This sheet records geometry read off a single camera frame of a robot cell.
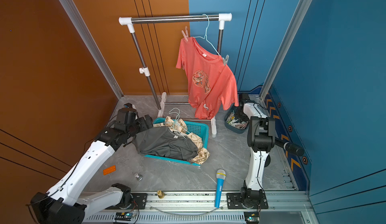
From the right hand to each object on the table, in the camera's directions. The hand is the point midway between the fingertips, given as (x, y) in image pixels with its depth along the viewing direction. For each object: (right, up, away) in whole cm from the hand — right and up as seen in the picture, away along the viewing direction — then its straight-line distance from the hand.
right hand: (242, 117), depth 104 cm
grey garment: (-50, -13, -19) cm, 55 cm away
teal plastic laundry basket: (-30, -7, -12) cm, 33 cm away
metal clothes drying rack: (-56, +3, +3) cm, 57 cm away
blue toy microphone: (-19, -29, -27) cm, 44 cm away
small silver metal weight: (-62, -30, -25) cm, 74 cm away
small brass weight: (-49, -36, -31) cm, 69 cm away
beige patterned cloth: (-42, -5, -12) cm, 45 cm away
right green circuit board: (-5, -46, -33) cm, 57 cm away
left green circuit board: (-66, -45, -34) cm, 87 cm away
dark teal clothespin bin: (-8, -5, -3) cm, 10 cm away
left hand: (-58, +1, -26) cm, 64 cm away
